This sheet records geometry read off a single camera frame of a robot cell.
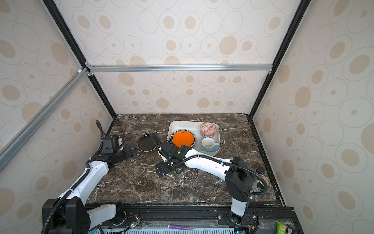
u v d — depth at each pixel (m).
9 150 0.51
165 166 0.70
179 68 0.90
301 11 0.69
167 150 0.61
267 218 0.74
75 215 0.40
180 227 0.70
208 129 1.06
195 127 1.09
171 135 1.03
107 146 0.65
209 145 0.94
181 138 1.03
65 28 0.74
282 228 0.70
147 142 1.00
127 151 0.77
